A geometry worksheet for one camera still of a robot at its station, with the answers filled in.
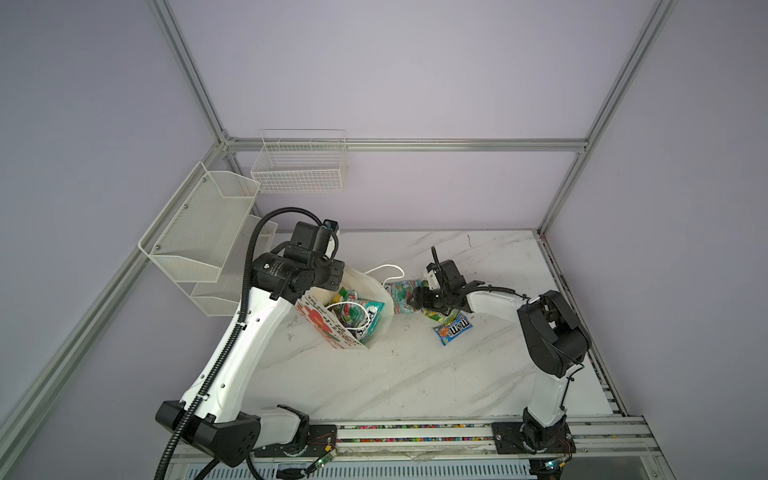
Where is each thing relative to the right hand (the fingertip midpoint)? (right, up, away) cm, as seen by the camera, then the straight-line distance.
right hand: (413, 300), depth 95 cm
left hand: (-23, +10, -24) cm, 35 cm away
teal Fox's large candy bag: (-16, -2, -15) cm, 22 cm away
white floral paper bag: (-22, -5, -21) cm, 31 cm away
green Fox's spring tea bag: (+9, -5, -2) cm, 10 cm away
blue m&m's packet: (+12, -9, -4) cm, 15 cm away
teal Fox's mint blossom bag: (-4, +3, +3) cm, 6 cm away
